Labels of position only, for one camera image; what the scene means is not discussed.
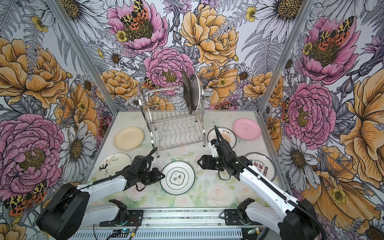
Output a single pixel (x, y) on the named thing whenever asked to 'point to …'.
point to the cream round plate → (128, 138)
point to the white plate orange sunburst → (227, 134)
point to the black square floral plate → (188, 92)
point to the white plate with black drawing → (112, 163)
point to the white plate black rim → (179, 178)
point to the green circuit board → (126, 230)
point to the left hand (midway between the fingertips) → (163, 180)
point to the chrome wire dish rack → (170, 125)
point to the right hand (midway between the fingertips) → (204, 167)
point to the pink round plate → (246, 129)
